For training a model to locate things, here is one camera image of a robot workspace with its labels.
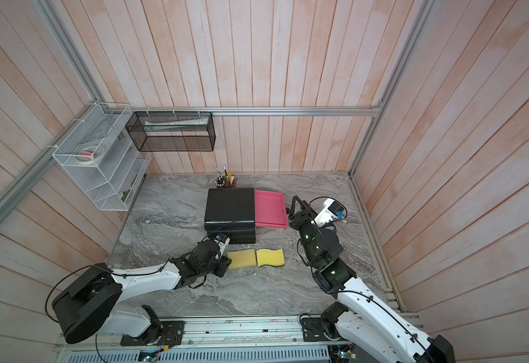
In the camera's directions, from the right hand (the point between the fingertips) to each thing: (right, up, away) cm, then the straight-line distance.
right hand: (295, 198), depth 69 cm
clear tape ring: (+4, +3, +45) cm, 45 cm away
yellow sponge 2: (-5, -24, +19) cm, 31 cm away
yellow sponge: (-18, -24, +18) cm, 35 cm away
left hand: (-24, -26, +19) cm, 41 cm away
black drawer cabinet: (-22, -5, +15) cm, 28 cm away
